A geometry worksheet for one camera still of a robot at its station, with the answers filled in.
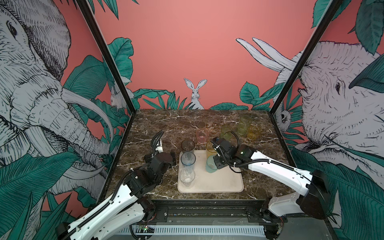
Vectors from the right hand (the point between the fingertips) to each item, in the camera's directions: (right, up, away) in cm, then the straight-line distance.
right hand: (214, 158), depth 78 cm
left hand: (-26, +5, -5) cm, 27 cm away
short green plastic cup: (+12, +13, +29) cm, 34 cm away
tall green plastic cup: (+23, +18, +23) cm, 37 cm away
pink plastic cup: (-6, +10, +25) cm, 28 cm away
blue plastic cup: (-15, -3, +10) cm, 18 cm away
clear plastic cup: (-15, -11, +5) cm, 20 cm away
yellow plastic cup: (+31, +14, +26) cm, 43 cm away
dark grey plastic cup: (-15, +6, +8) cm, 18 cm away
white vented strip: (-11, -32, -8) cm, 35 cm away
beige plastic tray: (+7, -15, +9) cm, 19 cm away
